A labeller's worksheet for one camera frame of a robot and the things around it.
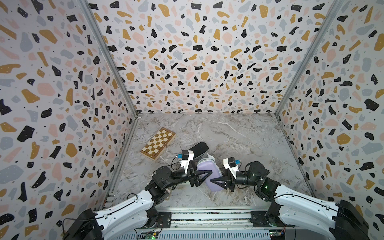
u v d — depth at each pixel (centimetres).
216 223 73
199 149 98
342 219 42
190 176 59
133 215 50
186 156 58
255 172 56
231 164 58
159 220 73
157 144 100
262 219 74
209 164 61
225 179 63
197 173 60
